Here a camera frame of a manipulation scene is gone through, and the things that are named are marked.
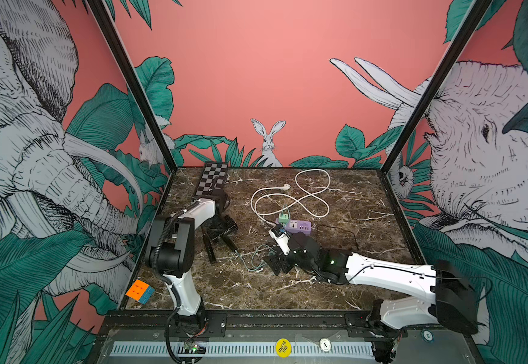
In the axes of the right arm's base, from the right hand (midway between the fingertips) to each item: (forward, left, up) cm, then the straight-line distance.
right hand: (271, 247), depth 76 cm
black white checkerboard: (+43, +30, -11) cm, 54 cm away
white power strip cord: (+38, +4, -14) cm, 41 cm away
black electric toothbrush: (+6, +25, -13) cm, 29 cm away
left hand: (+13, +16, -12) cm, 24 cm away
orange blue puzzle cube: (-12, +45, -9) cm, 47 cm away
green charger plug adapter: (+17, -5, -8) cm, 19 cm away
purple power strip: (+16, -10, -13) cm, 23 cm away
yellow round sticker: (-27, -4, -15) cm, 31 cm away
